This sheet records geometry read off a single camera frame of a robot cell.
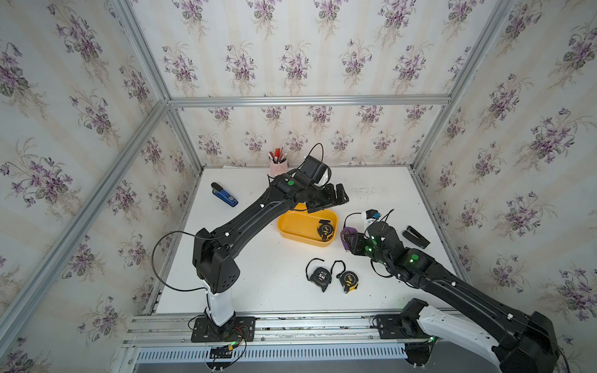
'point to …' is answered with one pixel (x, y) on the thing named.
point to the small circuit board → (221, 352)
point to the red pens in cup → (277, 158)
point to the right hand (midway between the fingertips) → (348, 236)
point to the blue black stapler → (220, 193)
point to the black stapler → (415, 237)
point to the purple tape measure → (347, 235)
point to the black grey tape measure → (320, 277)
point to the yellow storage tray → (300, 226)
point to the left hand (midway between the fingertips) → (342, 203)
